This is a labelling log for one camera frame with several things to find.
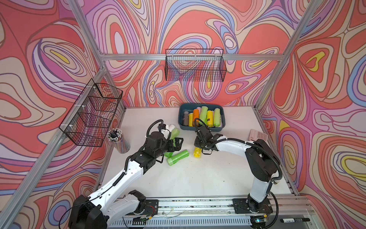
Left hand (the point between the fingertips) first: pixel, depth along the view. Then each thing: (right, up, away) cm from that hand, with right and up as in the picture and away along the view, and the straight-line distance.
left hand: (178, 140), depth 77 cm
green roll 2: (-3, +1, +23) cm, 24 cm away
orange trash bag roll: (+12, +15, +28) cm, 34 cm away
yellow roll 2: (+22, +12, +24) cm, 35 cm away
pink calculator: (+54, 0, +24) cm, 59 cm away
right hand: (+12, -6, +17) cm, 22 cm away
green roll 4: (-2, -13, +11) cm, 17 cm away
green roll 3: (-7, -11, +12) cm, 18 cm away
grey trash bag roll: (+5, +13, +32) cm, 35 cm away
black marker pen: (+56, -38, -8) cm, 68 cm away
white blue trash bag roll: (-7, +6, +27) cm, 29 cm away
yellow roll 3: (+11, -9, +8) cm, 16 cm away
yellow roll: (+8, +14, +32) cm, 36 cm away
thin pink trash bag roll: (+16, +20, +34) cm, 42 cm away
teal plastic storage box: (+8, +22, +37) cm, 44 cm away
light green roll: (+28, +13, +27) cm, 41 cm away
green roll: (+18, +15, +27) cm, 35 cm away
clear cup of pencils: (-38, +2, +6) cm, 39 cm away
